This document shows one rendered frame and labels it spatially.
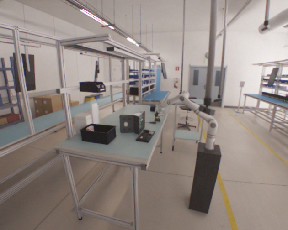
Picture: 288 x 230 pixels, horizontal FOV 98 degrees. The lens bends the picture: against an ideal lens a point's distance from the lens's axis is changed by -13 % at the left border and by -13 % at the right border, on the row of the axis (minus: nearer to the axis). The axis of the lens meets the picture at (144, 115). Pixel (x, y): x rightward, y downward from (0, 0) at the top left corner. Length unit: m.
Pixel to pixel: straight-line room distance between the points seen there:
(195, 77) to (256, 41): 3.34
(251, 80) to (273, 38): 2.18
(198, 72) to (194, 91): 0.96
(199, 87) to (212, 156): 6.68
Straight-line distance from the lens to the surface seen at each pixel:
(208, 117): 1.65
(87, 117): 1.60
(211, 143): 1.68
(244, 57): 8.60
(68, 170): 1.64
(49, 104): 4.77
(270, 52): 9.14
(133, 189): 1.37
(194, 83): 8.10
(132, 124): 1.59
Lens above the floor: 1.63
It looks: 16 degrees down
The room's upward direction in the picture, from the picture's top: straight up
